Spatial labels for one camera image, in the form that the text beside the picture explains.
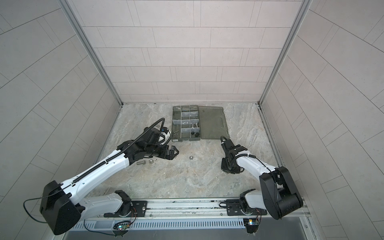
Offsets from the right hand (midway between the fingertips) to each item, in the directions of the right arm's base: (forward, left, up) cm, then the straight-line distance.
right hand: (224, 170), depth 86 cm
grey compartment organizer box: (+32, +17, +6) cm, 36 cm away
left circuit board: (-24, +50, +6) cm, 56 cm away
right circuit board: (-26, -8, +1) cm, 27 cm away
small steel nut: (+8, +19, +3) cm, 21 cm away
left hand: (+6, +26, +17) cm, 31 cm away
